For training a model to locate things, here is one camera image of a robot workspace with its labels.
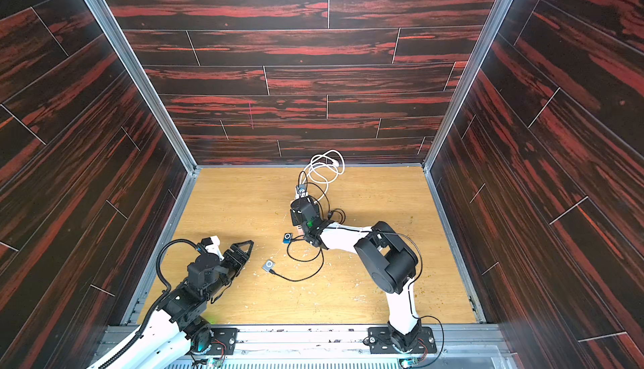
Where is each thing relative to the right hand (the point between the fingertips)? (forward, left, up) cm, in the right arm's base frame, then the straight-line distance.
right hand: (306, 201), depth 95 cm
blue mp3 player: (-11, +7, -9) cm, 16 cm away
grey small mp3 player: (-22, +13, -9) cm, 27 cm away
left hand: (-22, +15, +3) cm, 26 cm away
